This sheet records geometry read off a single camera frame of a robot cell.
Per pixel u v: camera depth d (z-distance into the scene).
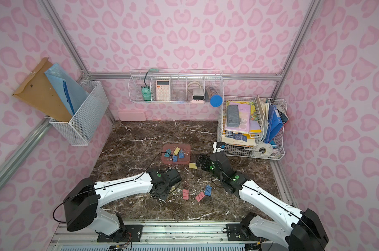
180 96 0.97
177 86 0.98
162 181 0.59
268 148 0.96
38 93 0.67
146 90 0.90
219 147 0.69
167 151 1.01
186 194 0.82
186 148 1.06
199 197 0.83
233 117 0.88
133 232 0.73
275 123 0.90
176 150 1.00
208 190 0.85
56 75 0.72
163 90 0.95
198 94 0.90
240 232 0.64
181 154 1.00
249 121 0.90
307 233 0.38
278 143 1.02
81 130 0.76
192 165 0.97
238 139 0.88
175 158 0.98
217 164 0.56
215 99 0.84
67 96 0.67
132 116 1.17
